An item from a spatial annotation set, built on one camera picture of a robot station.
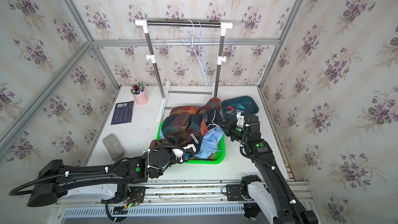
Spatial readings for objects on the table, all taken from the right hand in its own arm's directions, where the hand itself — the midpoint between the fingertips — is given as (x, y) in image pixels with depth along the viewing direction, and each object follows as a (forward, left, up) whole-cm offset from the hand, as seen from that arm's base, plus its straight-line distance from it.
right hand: (220, 123), depth 75 cm
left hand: (-8, +17, 0) cm, 18 cm away
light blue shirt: (-6, +5, -10) cm, 12 cm away
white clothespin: (-7, +12, -3) cm, 15 cm away
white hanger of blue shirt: (+52, +18, +2) cm, 55 cm away
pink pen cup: (+27, +51, -10) cm, 58 cm away
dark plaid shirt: (0, +17, -2) cm, 17 cm away
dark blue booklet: (+19, +64, -20) cm, 69 cm away
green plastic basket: (-10, 0, -21) cm, 23 cm away
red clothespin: (+24, -10, -19) cm, 32 cm away
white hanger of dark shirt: (+1, +4, -2) cm, 4 cm away
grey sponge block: (-6, +59, -17) cm, 62 cm away
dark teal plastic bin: (+28, -18, -20) cm, 39 cm away
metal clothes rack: (+38, +37, -17) cm, 56 cm away
